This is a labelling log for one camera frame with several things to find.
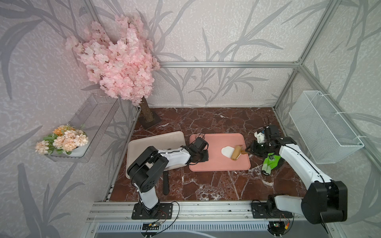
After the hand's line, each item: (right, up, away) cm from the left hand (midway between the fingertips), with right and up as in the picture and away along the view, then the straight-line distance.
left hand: (207, 157), depth 92 cm
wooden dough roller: (+18, +4, -1) cm, 19 cm away
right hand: (+23, +7, -8) cm, 25 cm away
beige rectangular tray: (-24, +10, +8) cm, 27 cm away
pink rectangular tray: (+7, -2, -2) cm, 8 cm away
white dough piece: (+14, +3, +3) cm, 14 cm away
